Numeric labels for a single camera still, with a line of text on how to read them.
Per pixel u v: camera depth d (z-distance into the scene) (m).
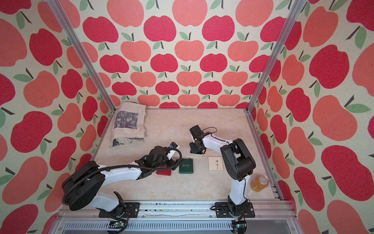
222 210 0.73
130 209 0.75
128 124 1.04
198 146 0.72
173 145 0.75
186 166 0.86
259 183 0.73
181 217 0.73
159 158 0.69
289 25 0.76
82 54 0.87
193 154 0.91
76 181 0.45
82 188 0.44
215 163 0.89
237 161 0.51
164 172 0.86
